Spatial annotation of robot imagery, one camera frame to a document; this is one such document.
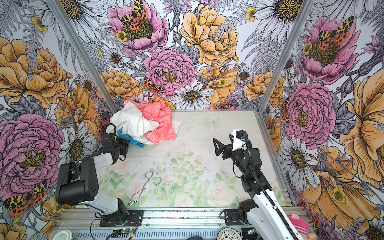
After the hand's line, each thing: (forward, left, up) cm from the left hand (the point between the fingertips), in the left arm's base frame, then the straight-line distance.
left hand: (131, 141), depth 96 cm
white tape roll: (-47, +16, +1) cm, 50 cm away
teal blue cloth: (0, -1, +1) cm, 1 cm away
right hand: (-14, -52, +19) cm, 57 cm away
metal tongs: (-22, -18, -7) cm, 29 cm away
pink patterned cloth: (+28, -14, -2) cm, 31 cm away
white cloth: (+10, 0, +10) cm, 14 cm away
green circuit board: (-46, -4, -9) cm, 47 cm away
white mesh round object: (-48, -55, -4) cm, 73 cm away
